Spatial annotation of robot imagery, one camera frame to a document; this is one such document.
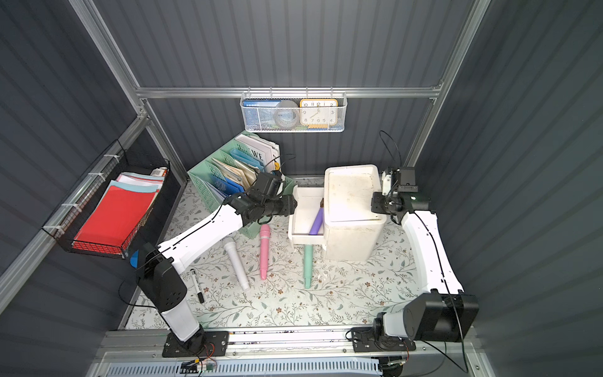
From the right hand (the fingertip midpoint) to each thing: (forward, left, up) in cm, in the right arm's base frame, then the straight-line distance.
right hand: (387, 202), depth 79 cm
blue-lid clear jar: (-19, +81, -5) cm, 83 cm away
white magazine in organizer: (+26, +44, +1) cm, 51 cm away
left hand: (+2, +33, -2) cm, 33 cm away
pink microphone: (0, +45, -22) cm, 50 cm away
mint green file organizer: (+7, +64, -1) cm, 64 cm away
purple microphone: (+1, +23, -14) cm, 27 cm away
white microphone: (-7, +57, -21) cm, 61 cm away
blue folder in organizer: (+10, +58, -3) cm, 59 cm away
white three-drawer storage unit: (-10, +12, -3) cm, 16 cm away
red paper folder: (-10, +87, +3) cm, 88 cm away
